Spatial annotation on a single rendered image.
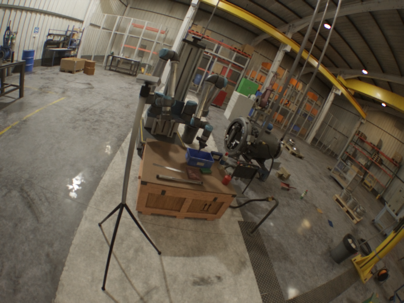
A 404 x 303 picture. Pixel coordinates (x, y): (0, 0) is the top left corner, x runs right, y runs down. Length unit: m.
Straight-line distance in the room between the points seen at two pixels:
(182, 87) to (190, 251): 2.07
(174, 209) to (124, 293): 0.99
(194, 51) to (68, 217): 2.46
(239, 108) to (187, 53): 4.83
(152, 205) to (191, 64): 1.86
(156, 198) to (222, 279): 1.01
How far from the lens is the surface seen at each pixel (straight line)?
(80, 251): 1.61
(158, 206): 1.75
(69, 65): 8.01
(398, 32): 10.88
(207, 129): 1.86
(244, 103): 6.91
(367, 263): 4.01
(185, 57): 2.44
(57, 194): 2.00
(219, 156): 2.17
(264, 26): 10.97
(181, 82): 2.47
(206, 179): 1.79
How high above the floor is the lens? 1.45
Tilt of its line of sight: 26 degrees down
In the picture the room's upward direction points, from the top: 24 degrees clockwise
